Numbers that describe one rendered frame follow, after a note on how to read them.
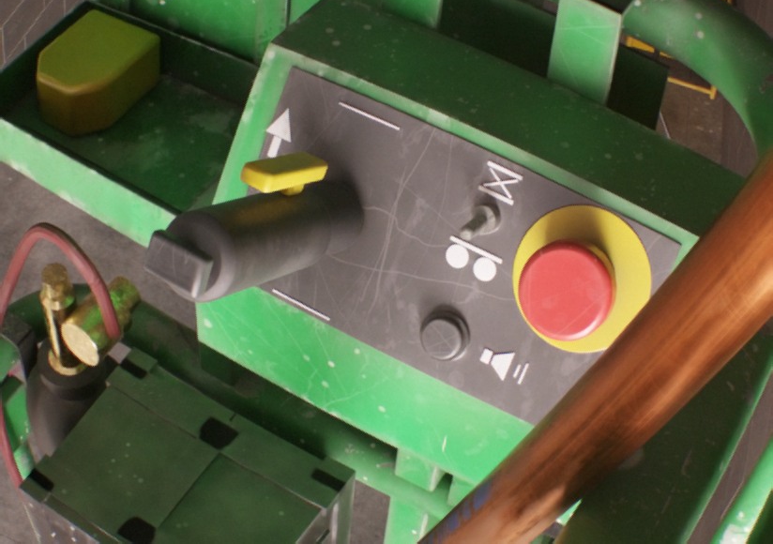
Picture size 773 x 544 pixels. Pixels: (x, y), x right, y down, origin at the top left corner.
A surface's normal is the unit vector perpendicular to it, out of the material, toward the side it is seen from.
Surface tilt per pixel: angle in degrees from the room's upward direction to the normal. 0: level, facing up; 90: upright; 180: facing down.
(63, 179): 90
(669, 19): 63
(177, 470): 0
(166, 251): 58
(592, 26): 90
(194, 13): 90
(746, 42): 27
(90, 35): 0
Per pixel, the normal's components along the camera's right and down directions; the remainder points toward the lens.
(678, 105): 0.08, -0.68
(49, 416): -0.34, 0.17
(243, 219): 0.60, -0.72
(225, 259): 0.00, 0.12
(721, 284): -0.73, 0.38
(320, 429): -0.15, -0.34
